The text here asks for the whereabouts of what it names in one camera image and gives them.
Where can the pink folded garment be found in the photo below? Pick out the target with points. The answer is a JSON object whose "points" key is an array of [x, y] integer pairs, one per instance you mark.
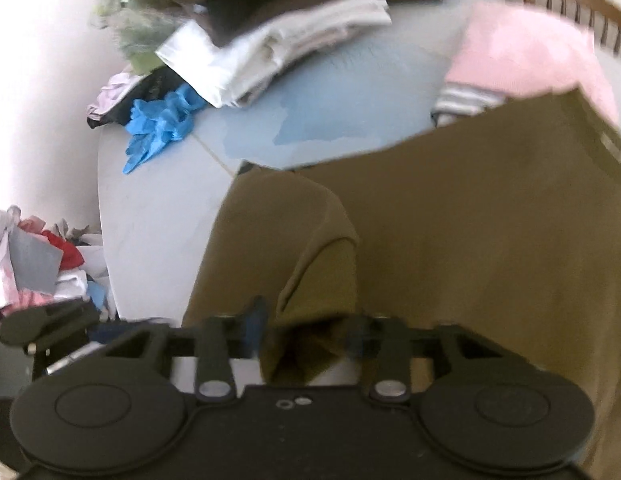
{"points": [[519, 50]]}

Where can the olive green garment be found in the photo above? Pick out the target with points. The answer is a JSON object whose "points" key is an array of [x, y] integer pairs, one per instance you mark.
{"points": [[508, 223]]}

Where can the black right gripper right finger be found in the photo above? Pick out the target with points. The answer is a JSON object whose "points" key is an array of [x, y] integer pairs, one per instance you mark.
{"points": [[383, 346]]}

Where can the stack of folded clothes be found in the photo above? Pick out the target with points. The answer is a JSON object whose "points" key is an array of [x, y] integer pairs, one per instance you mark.
{"points": [[229, 51]]}

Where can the blue gloves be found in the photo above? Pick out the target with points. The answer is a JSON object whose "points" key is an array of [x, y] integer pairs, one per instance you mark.
{"points": [[155, 124]]}

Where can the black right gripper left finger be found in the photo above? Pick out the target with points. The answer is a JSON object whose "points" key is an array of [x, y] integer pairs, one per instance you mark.
{"points": [[222, 338]]}

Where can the black white striped garment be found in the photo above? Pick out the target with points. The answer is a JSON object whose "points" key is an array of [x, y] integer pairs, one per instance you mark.
{"points": [[456, 101]]}

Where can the light blue patterned mat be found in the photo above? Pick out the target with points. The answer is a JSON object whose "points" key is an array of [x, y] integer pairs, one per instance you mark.
{"points": [[358, 98]]}

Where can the pile of mixed laundry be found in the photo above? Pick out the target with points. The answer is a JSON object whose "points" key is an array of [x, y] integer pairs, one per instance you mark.
{"points": [[42, 265]]}

